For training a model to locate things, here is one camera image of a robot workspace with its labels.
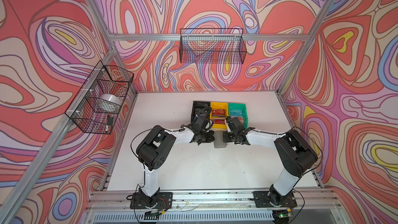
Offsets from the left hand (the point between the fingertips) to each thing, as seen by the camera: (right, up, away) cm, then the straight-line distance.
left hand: (216, 138), depth 93 cm
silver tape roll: (-53, +23, -20) cm, 61 cm away
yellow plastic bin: (+3, +10, +9) cm, 13 cm away
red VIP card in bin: (+3, +16, +11) cm, 19 cm away
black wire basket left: (-59, +19, -21) cm, 66 cm away
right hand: (+6, -1, +2) cm, 6 cm away
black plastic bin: (-12, +19, +16) cm, 28 cm away
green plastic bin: (+17, +17, +12) cm, 27 cm away
